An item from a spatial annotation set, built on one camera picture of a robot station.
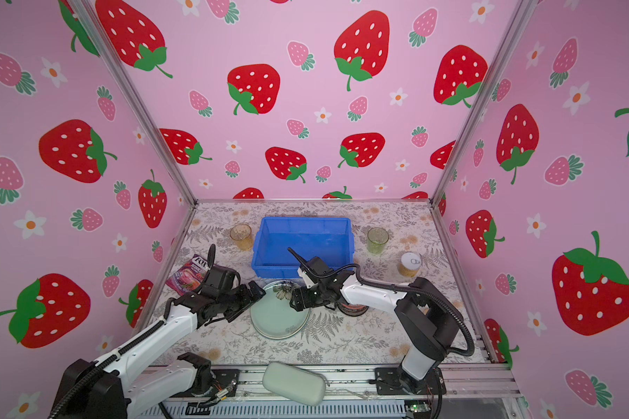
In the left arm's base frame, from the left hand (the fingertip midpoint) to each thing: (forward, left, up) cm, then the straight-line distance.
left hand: (258, 297), depth 85 cm
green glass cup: (+27, -43, -3) cm, 51 cm away
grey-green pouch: (-24, -14, -4) cm, 28 cm away
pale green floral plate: (-5, -5, -3) cm, 7 cm away
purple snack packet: (+10, +28, -5) cm, 30 cm away
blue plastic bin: (+29, -24, -6) cm, 38 cm away
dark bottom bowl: (-6, -30, +4) cm, 31 cm away
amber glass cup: (+28, +12, -2) cm, 31 cm away
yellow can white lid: (+14, -53, -1) cm, 55 cm away
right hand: (-1, -12, -1) cm, 13 cm away
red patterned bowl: (-6, -30, +4) cm, 31 cm away
